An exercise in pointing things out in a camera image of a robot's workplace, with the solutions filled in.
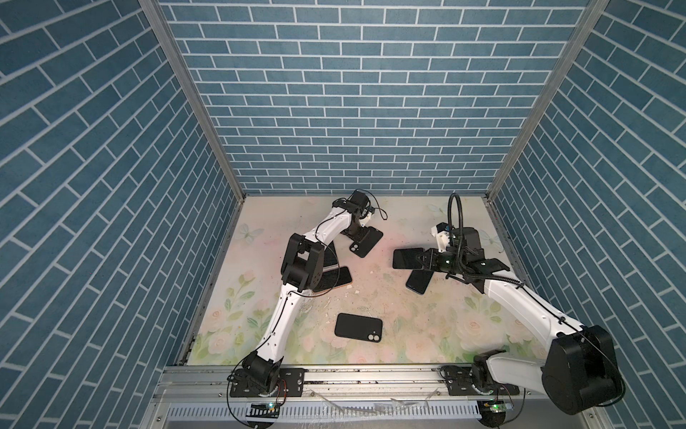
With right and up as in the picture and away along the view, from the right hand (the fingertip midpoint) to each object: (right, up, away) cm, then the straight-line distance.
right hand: (416, 253), depth 84 cm
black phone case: (-19, -24, +1) cm, 30 cm away
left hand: (-18, +4, +22) cm, 29 cm away
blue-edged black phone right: (+3, -11, +9) cm, 14 cm away
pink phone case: (-27, -11, +12) cm, 32 cm away
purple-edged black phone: (-27, -11, +12) cm, 32 cm away
